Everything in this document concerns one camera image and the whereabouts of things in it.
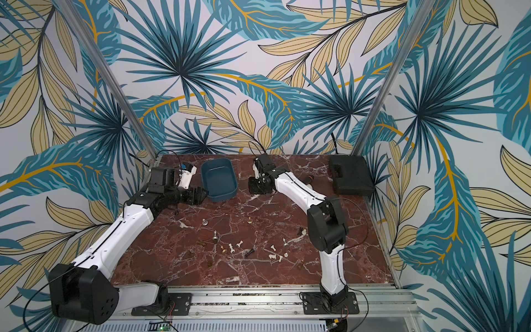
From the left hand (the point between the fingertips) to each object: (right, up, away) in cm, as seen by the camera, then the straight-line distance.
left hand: (199, 193), depth 81 cm
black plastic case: (+69, +7, +23) cm, 73 cm away
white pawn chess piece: (+15, -22, +5) cm, 27 cm away
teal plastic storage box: (+1, +5, +28) cm, 29 cm away
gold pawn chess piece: (+19, -13, +12) cm, 26 cm away
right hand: (+19, +2, +10) cm, 22 cm away
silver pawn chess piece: (-1, -14, +11) cm, 18 cm away
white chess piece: (+12, -24, +4) cm, 27 cm away
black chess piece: (+18, -25, +4) cm, 31 cm away
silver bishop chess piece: (+4, -20, +6) cm, 21 cm away
